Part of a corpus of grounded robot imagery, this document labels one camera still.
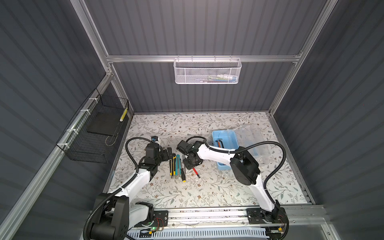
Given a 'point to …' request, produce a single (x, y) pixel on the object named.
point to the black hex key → (221, 141)
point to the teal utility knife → (178, 171)
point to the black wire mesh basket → (91, 136)
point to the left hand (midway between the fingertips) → (163, 149)
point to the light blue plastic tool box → (240, 136)
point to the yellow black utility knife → (173, 166)
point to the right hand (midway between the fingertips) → (191, 165)
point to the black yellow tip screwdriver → (183, 175)
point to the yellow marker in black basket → (124, 114)
